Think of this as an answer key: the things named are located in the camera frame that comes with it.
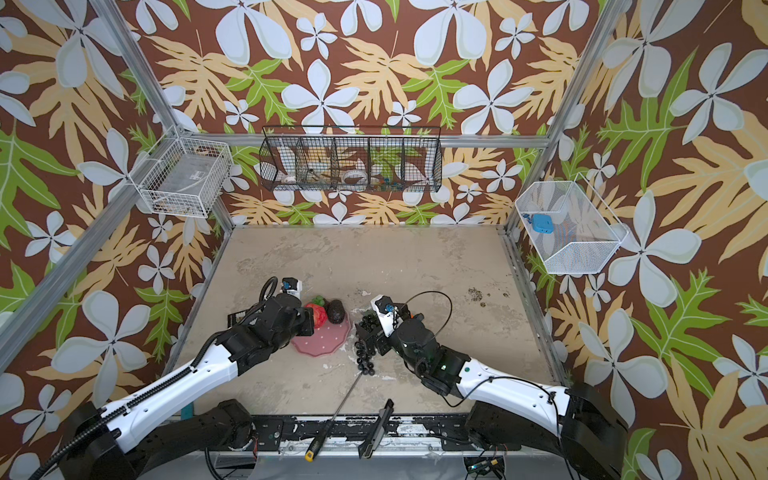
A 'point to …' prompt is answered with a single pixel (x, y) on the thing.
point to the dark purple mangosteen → (323, 299)
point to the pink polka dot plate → (327, 339)
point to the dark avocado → (336, 312)
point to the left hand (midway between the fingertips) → (315, 308)
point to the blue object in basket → (541, 223)
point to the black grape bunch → (365, 353)
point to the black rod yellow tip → (326, 430)
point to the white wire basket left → (186, 176)
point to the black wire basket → (351, 158)
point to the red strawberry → (319, 308)
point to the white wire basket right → (568, 226)
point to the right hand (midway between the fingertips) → (369, 314)
